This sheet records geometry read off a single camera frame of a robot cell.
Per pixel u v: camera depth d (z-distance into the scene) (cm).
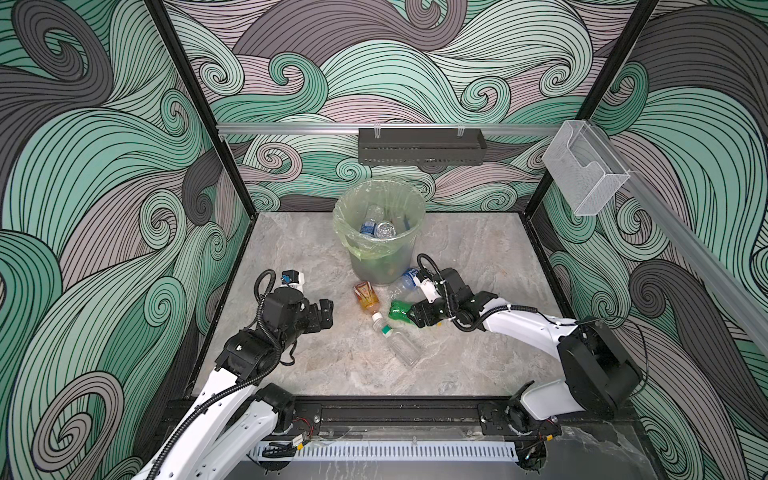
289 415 65
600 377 43
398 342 86
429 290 78
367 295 90
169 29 73
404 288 98
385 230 81
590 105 88
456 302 68
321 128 171
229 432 55
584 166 78
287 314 51
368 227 92
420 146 98
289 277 63
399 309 89
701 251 58
